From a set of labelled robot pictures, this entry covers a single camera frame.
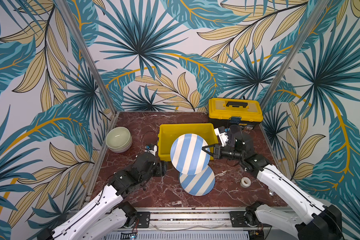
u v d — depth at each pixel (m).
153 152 0.66
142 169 0.52
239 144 0.59
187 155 0.74
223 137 0.67
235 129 0.98
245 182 0.84
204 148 0.71
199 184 0.82
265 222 0.59
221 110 1.01
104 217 0.56
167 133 1.04
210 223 0.74
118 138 0.99
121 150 0.90
